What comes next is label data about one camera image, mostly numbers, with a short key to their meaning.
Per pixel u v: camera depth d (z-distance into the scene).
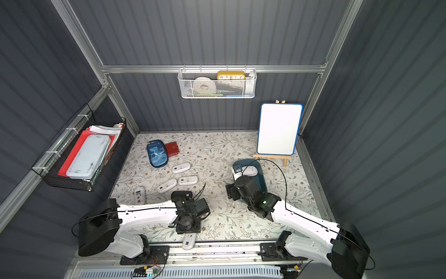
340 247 0.41
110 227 0.42
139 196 0.89
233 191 0.70
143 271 0.70
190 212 0.60
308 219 0.47
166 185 0.93
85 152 0.70
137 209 0.48
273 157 0.99
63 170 0.66
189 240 0.75
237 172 0.69
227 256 0.74
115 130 0.79
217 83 0.87
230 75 0.87
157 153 1.05
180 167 0.99
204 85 0.85
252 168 0.99
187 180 0.94
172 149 1.10
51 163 0.62
